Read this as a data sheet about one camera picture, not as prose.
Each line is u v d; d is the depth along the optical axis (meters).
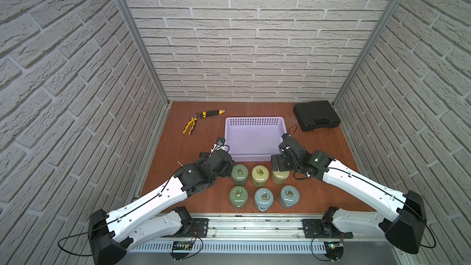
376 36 0.86
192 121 1.09
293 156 0.58
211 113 1.13
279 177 0.81
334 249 0.71
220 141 0.64
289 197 0.74
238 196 0.74
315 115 1.11
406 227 0.38
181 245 0.73
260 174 0.79
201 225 0.75
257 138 0.95
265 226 0.76
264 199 0.73
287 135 0.70
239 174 0.79
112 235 0.39
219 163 0.53
